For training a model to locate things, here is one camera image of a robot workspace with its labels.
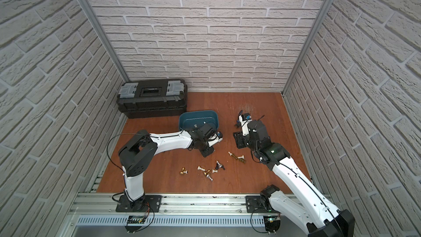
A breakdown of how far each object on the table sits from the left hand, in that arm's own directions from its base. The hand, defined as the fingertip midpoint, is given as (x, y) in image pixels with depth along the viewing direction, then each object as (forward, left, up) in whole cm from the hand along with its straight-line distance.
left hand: (212, 148), depth 91 cm
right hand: (0, -13, +18) cm, 22 cm away
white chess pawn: (-11, +7, +1) cm, 13 cm away
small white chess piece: (-13, 0, 0) cm, 13 cm away
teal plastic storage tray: (+20, +14, 0) cm, 24 cm away
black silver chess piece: (-10, -3, 0) cm, 10 cm away
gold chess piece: (-12, +16, 0) cm, 19 cm away
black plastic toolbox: (+24, +35, +16) cm, 45 cm away
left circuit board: (-33, +35, -4) cm, 48 cm away
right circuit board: (-35, -26, -1) cm, 44 cm away
